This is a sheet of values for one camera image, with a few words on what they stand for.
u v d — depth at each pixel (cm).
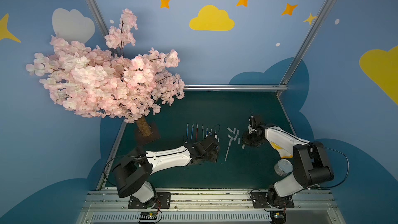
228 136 98
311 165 45
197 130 101
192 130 100
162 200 75
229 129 101
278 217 73
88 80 47
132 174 43
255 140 80
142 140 95
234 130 101
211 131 101
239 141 93
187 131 99
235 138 97
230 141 96
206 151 64
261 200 75
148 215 73
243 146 91
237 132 99
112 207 74
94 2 75
